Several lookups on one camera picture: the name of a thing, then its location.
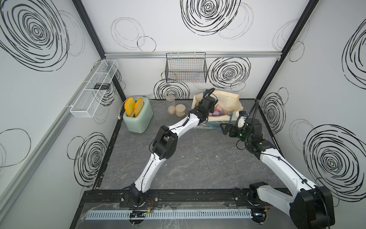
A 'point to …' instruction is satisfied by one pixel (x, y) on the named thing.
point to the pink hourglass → (218, 111)
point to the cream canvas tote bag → (227, 108)
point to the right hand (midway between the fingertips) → (227, 125)
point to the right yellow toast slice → (138, 106)
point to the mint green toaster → (141, 123)
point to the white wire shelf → (88, 100)
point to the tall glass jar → (170, 102)
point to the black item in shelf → (104, 86)
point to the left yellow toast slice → (129, 106)
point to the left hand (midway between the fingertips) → (209, 101)
